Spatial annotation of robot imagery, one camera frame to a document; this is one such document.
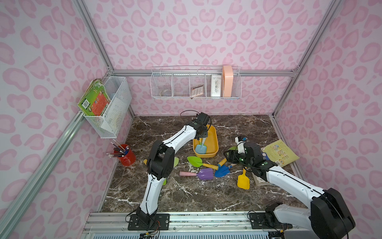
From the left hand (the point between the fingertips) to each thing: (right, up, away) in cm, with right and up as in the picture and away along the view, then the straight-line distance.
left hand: (202, 130), depth 98 cm
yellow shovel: (+23, -29, -14) cm, 39 cm away
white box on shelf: (+8, +28, -6) cm, 30 cm away
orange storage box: (+6, -8, +5) cm, 11 cm away
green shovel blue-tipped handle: (-3, -20, -4) cm, 20 cm away
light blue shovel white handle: (-1, -12, +1) cm, 12 cm away
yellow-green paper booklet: (+50, -14, 0) cm, 52 cm away
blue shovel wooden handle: (+12, -24, -8) cm, 28 cm away
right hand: (+13, -12, -13) cm, 22 cm away
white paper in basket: (-50, +7, -17) cm, 53 cm away
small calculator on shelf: (-3, +25, -4) cm, 26 cm away
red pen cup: (-45, -14, -12) cm, 49 cm away
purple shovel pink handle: (+1, -25, -10) cm, 27 cm away
